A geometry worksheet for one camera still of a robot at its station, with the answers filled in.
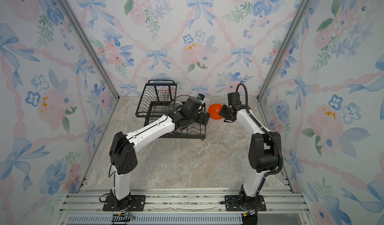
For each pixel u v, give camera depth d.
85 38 0.85
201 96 0.73
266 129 0.51
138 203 0.74
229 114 0.71
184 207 0.74
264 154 0.49
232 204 0.73
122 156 0.49
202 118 0.75
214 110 0.95
